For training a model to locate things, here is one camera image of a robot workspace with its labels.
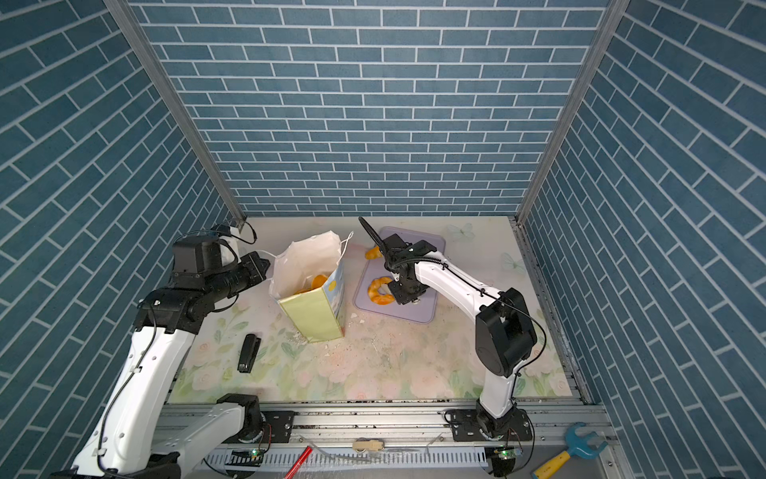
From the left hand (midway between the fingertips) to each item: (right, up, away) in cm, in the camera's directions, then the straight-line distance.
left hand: (273, 260), depth 70 cm
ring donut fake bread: (+22, -13, +26) cm, 37 cm away
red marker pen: (+7, -47, -2) cm, 48 cm away
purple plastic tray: (+39, -17, +24) cm, 48 cm away
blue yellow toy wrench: (+74, -44, -1) cm, 86 cm away
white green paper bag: (0, -9, +26) cm, 28 cm away
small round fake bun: (+7, -7, +15) cm, 18 cm away
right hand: (+32, -10, +17) cm, 37 cm away
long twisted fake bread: (+21, 0, +34) cm, 40 cm away
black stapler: (-12, -27, +13) cm, 32 cm away
